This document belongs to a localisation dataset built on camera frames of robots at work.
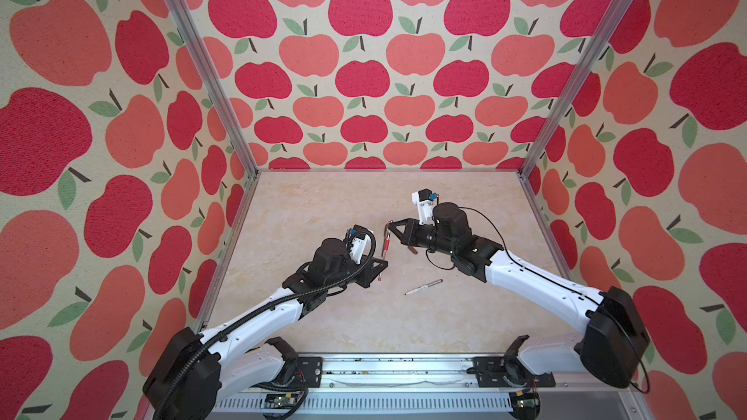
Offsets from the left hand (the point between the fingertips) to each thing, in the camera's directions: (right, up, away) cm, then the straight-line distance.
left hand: (388, 271), depth 75 cm
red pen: (0, +8, +5) cm, 9 cm away
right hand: (+1, +11, +1) cm, 11 cm away
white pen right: (+12, -8, +13) cm, 19 cm away
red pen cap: (-2, -2, +1) cm, 3 cm away
